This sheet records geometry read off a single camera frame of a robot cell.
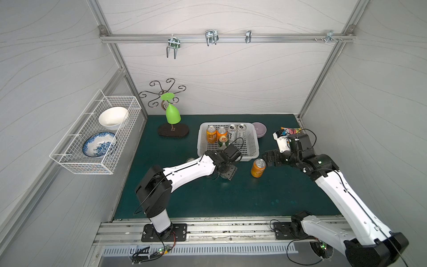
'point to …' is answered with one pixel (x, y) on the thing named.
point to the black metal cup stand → (175, 130)
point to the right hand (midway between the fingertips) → (273, 152)
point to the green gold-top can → (223, 142)
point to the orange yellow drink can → (258, 168)
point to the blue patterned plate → (98, 144)
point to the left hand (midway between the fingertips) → (228, 169)
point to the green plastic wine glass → (172, 115)
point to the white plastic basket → (251, 148)
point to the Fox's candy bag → (291, 130)
